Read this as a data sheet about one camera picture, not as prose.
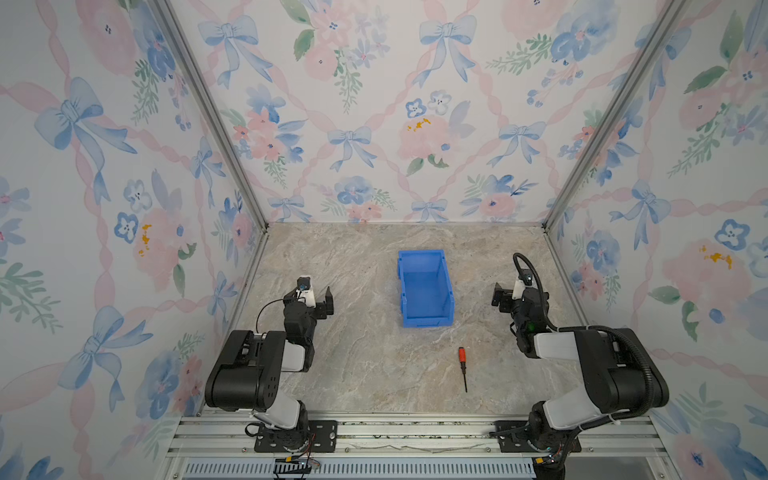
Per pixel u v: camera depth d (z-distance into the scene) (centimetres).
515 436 73
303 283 78
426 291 101
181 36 73
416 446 74
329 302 86
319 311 84
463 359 86
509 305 84
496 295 87
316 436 74
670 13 69
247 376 45
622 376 46
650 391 43
